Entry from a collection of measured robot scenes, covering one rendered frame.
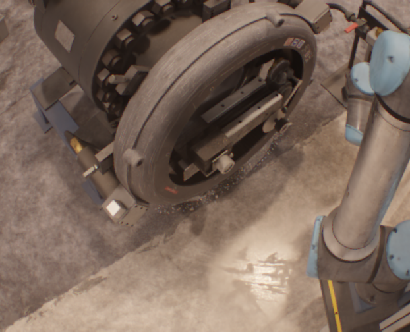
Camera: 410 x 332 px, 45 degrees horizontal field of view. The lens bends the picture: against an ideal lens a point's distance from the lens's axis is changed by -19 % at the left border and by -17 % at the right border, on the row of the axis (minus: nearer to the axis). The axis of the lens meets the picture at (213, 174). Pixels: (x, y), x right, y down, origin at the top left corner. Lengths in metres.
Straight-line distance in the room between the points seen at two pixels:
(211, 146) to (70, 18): 0.66
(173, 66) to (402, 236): 0.69
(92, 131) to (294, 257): 0.88
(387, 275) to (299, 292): 0.88
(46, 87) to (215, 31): 1.08
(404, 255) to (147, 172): 0.74
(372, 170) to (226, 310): 1.23
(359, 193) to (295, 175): 1.25
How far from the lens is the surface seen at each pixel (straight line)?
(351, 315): 1.82
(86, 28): 1.72
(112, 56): 1.65
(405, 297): 1.56
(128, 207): 1.71
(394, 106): 0.85
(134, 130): 1.44
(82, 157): 1.84
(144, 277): 2.15
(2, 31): 2.99
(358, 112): 1.37
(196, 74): 1.38
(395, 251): 1.27
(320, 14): 1.73
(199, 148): 1.57
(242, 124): 1.70
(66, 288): 2.20
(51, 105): 2.25
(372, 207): 1.07
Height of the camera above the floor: 2.06
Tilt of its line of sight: 65 degrees down
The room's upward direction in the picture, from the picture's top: 1 degrees counter-clockwise
